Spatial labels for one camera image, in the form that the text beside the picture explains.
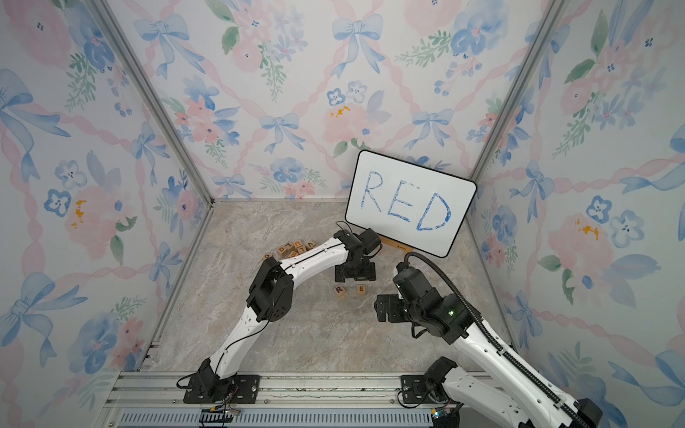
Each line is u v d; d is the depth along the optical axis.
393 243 1.00
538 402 0.40
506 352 0.43
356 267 0.81
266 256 0.99
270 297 0.58
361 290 0.91
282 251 1.00
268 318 0.60
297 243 1.03
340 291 0.90
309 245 1.03
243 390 0.74
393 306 0.65
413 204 0.94
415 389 0.74
